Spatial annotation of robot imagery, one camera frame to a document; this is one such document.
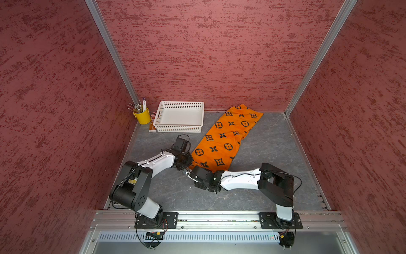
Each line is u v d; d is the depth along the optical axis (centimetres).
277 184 49
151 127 109
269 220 74
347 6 70
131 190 44
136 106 100
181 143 74
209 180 66
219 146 100
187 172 73
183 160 78
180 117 118
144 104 104
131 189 44
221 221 76
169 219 74
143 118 110
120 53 90
